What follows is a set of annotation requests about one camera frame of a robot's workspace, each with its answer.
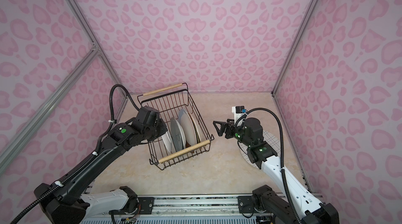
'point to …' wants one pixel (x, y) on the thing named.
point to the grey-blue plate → (178, 135)
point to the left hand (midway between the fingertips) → (168, 124)
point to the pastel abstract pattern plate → (187, 123)
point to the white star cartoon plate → (198, 138)
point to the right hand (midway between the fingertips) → (220, 121)
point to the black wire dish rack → (169, 101)
